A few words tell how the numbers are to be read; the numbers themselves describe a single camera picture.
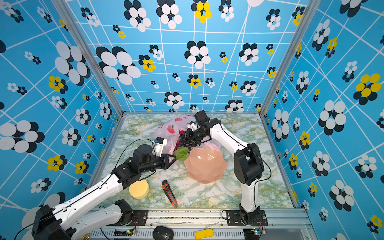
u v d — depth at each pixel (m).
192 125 0.84
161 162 0.65
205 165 0.93
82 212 0.44
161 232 0.68
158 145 0.68
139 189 0.80
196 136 0.75
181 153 0.73
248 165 0.49
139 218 0.74
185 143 0.79
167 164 0.65
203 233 0.69
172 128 0.81
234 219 0.72
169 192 0.81
